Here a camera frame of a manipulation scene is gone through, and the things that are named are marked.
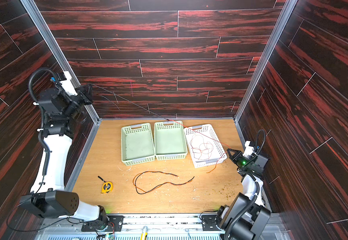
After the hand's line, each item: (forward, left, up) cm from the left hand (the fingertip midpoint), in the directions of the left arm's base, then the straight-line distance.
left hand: (91, 84), depth 65 cm
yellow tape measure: (-28, +1, -48) cm, 56 cm away
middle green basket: (+7, -33, -50) cm, 60 cm away
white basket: (-3, -67, -47) cm, 81 cm away
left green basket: (+3, -10, -50) cm, 51 cm away
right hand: (-11, -69, -34) cm, 78 cm away
